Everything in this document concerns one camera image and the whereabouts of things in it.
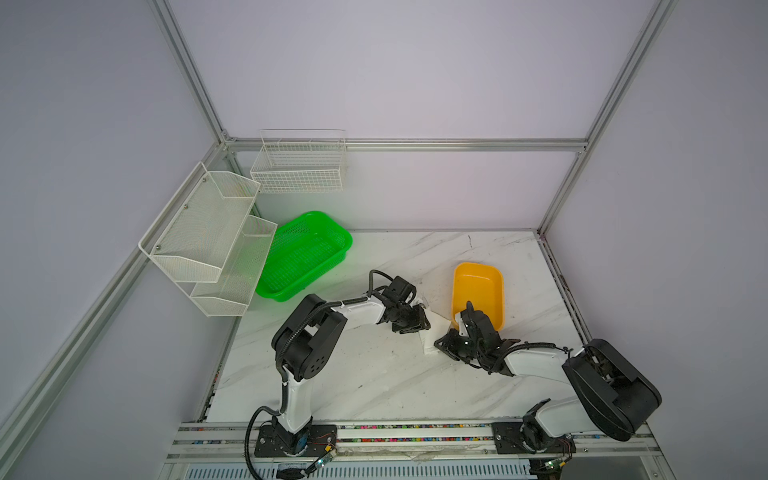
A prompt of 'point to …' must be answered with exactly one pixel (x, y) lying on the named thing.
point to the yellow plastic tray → (483, 287)
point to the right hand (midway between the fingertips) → (432, 344)
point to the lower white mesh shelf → (230, 295)
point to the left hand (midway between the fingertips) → (425, 329)
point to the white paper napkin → (439, 326)
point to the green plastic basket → (303, 248)
